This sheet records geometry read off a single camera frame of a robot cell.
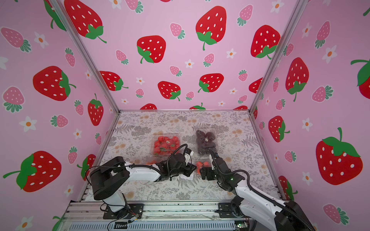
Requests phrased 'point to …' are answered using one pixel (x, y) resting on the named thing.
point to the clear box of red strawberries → (165, 144)
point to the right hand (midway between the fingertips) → (204, 171)
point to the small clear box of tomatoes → (200, 164)
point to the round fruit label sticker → (167, 141)
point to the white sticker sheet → (190, 177)
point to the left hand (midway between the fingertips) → (198, 167)
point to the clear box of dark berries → (203, 147)
